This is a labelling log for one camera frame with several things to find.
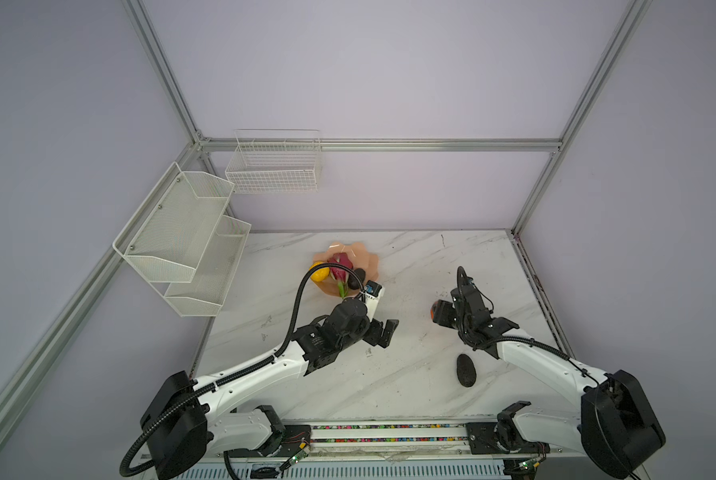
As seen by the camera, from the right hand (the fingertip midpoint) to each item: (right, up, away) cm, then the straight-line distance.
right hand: (438, 306), depth 88 cm
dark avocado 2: (+7, -17, -5) cm, 19 cm away
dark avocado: (-26, +6, +13) cm, 30 cm away
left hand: (-18, -1, -10) cm, 21 cm away
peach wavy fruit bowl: (-24, +14, +21) cm, 35 cm away
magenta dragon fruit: (-30, +9, +11) cm, 33 cm away
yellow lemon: (-37, +9, +8) cm, 39 cm away
